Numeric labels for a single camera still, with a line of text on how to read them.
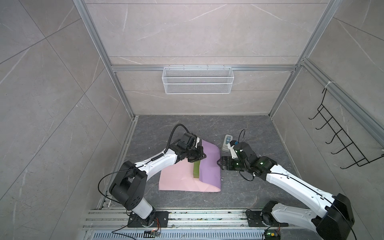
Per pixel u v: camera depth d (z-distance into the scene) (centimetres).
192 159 76
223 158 70
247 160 58
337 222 37
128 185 44
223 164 70
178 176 88
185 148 67
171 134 67
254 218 73
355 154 61
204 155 84
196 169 84
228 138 100
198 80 100
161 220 73
